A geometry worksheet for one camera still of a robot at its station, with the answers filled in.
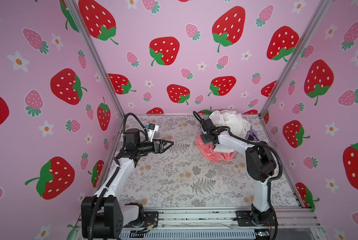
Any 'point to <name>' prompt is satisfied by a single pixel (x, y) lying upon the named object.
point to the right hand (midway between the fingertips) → (207, 134)
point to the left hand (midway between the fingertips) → (169, 143)
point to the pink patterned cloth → (206, 150)
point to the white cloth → (238, 127)
